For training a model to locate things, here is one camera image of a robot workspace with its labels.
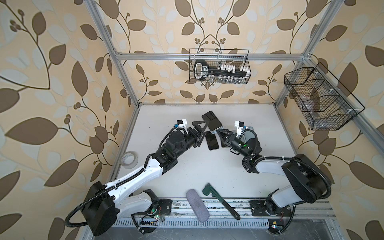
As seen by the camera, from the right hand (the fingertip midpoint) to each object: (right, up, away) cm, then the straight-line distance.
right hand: (216, 131), depth 75 cm
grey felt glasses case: (-9, -36, -3) cm, 38 cm away
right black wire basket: (+54, +14, -3) cm, 55 cm away
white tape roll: (-52, -19, +16) cm, 57 cm away
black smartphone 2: (+3, -6, -2) cm, 7 cm away
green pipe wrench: (-4, -31, +4) cm, 32 cm away
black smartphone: (-1, +4, +2) cm, 5 cm away
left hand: (-4, +3, -8) cm, 9 cm away
